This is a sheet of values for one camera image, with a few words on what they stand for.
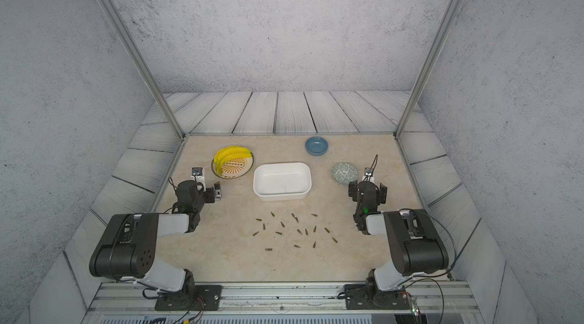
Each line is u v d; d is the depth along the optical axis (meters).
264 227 0.89
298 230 0.89
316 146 1.15
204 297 0.73
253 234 0.87
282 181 1.04
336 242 0.85
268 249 0.84
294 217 0.91
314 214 0.92
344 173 1.03
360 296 0.73
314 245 0.85
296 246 0.85
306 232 0.88
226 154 1.07
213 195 0.87
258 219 0.91
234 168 1.08
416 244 0.45
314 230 0.89
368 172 0.82
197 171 0.83
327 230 0.89
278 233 0.87
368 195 0.71
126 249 0.45
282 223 0.89
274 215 0.92
